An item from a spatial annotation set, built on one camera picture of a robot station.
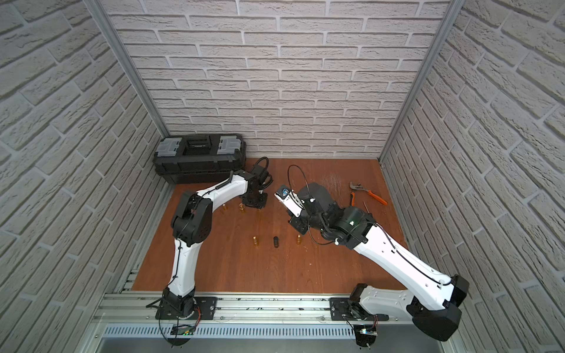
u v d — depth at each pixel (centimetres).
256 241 86
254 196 87
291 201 53
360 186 107
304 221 56
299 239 87
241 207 95
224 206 65
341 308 74
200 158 99
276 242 84
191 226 56
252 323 73
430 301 38
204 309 73
